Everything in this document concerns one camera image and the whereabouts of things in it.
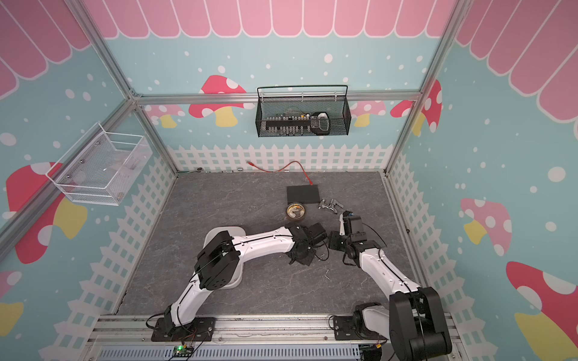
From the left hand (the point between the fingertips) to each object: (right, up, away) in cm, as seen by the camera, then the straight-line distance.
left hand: (301, 261), depth 89 cm
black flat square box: (+1, +27, +21) cm, 34 cm away
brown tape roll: (-2, +19, +14) cm, 23 cm away
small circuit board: (-38, -24, -17) cm, 48 cm away
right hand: (+13, +10, 0) cm, 16 cm away
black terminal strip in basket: (-5, +54, 0) cm, 55 cm away
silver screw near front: (+9, -4, -4) cm, 11 cm away
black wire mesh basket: (+12, +59, +4) cm, 61 cm away
